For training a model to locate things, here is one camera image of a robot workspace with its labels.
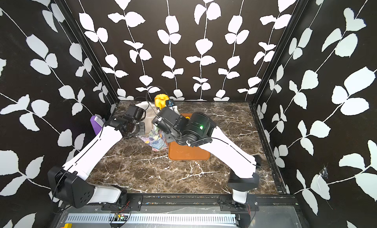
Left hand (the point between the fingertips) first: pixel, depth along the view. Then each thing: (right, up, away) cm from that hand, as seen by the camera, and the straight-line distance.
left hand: (140, 127), depth 81 cm
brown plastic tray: (+21, -17, +12) cm, 29 cm away
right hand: (+20, +2, -21) cm, 29 cm away
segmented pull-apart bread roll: (+13, +15, -4) cm, 20 cm away
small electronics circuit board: (-9, -43, -10) cm, 45 cm away
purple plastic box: (-28, +2, +6) cm, 29 cm away
